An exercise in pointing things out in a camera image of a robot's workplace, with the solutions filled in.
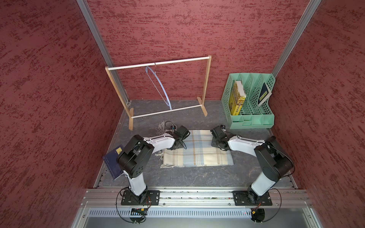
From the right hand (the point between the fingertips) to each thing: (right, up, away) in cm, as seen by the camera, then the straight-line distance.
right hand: (216, 144), depth 96 cm
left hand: (-29, -1, -2) cm, 29 cm away
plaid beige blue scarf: (-13, -3, -6) cm, 15 cm away
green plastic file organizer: (+27, +20, +4) cm, 34 cm away
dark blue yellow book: (+39, +36, +11) cm, 54 cm away
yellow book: (+13, +32, -4) cm, 35 cm away
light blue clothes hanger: (-37, +39, -15) cm, 56 cm away
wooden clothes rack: (-8, +33, +22) cm, 40 cm away
